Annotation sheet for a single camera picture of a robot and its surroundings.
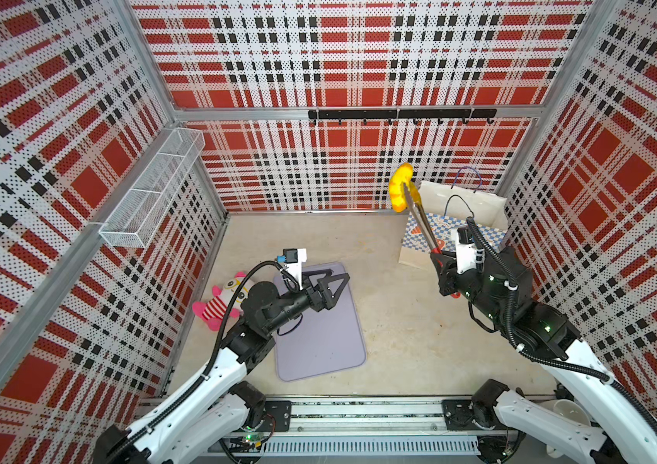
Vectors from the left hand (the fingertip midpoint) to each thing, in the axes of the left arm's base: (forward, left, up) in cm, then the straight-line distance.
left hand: (341, 278), depth 67 cm
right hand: (+2, -22, +5) cm, 23 cm away
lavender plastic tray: (-4, +7, -29) cm, 30 cm away
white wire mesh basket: (+30, +63, -5) cm, 71 cm away
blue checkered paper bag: (+23, -31, +1) cm, 38 cm away
